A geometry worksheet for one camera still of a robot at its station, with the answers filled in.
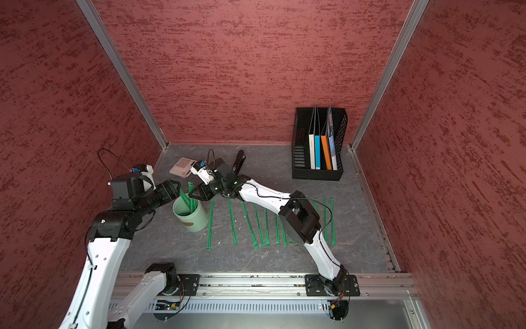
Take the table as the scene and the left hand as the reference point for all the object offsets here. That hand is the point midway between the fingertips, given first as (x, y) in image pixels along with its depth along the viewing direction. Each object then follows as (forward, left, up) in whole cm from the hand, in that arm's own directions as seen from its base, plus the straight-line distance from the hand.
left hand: (172, 192), depth 71 cm
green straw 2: (+3, -2, -12) cm, 12 cm away
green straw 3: (-4, -38, -24) cm, 46 cm away
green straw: (+3, -3, -13) cm, 13 cm away
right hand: (+4, -5, -9) cm, 11 cm away
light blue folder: (+33, -62, +3) cm, 70 cm away
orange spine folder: (+26, -60, -3) cm, 66 cm away
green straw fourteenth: (-1, -30, -25) cm, 39 cm away
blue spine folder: (+25, -55, +3) cm, 61 cm away
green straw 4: (-9, -45, -25) cm, 52 cm away
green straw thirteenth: (-9, -29, -25) cm, 39 cm away
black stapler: (+34, -18, -23) cm, 45 cm away
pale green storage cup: (-3, -4, -18) cm, 19 cm away
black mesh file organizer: (+40, -51, -2) cm, 65 cm away
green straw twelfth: (0, -19, -25) cm, 31 cm away
